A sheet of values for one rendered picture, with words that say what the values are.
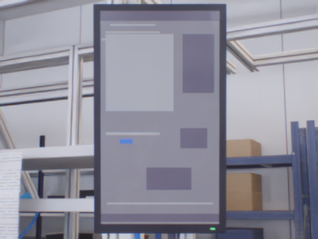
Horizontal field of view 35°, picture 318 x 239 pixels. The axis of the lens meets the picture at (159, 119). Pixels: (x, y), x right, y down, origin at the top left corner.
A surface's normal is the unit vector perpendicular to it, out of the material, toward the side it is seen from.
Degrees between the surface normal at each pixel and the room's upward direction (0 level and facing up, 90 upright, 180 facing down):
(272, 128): 90
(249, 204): 90
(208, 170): 101
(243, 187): 90
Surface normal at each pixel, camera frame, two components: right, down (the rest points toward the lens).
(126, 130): 0.00, 0.02
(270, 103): -0.43, -0.15
